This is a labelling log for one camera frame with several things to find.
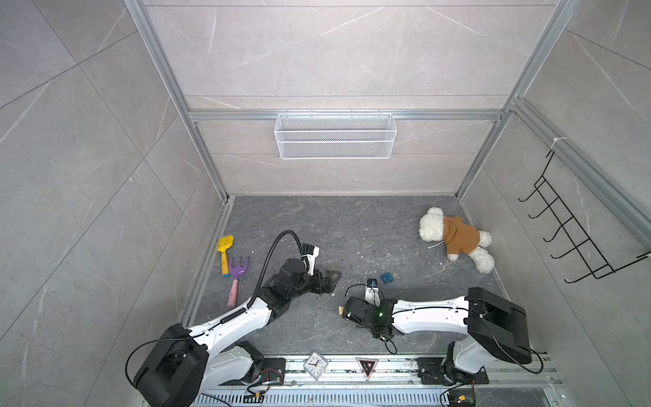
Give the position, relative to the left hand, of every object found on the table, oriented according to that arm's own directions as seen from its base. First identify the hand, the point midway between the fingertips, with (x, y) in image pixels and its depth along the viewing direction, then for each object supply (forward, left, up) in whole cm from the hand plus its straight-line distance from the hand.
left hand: (331, 268), depth 82 cm
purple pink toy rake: (+6, +35, -11) cm, 37 cm away
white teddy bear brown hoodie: (+14, -51, -5) cm, 53 cm away
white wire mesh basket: (+50, -3, +17) cm, 53 cm away
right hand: (-10, -11, -14) cm, 20 cm away
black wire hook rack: (-13, -62, +23) cm, 67 cm away
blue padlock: (+2, -21, -12) cm, 24 cm away
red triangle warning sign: (-26, -10, -12) cm, 31 cm away
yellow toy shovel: (+18, +43, -12) cm, 48 cm away
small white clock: (-26, +6, -11) cm, 29 cm away
